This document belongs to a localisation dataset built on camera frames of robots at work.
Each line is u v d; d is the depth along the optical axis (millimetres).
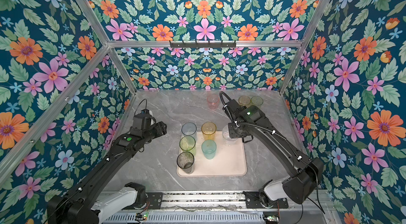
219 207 721
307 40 909
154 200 736
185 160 766
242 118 496
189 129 888
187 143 847
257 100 1112
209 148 865
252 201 730
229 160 881
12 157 493
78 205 375
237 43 907
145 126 616
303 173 392
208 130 873
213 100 1075
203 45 935
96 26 842
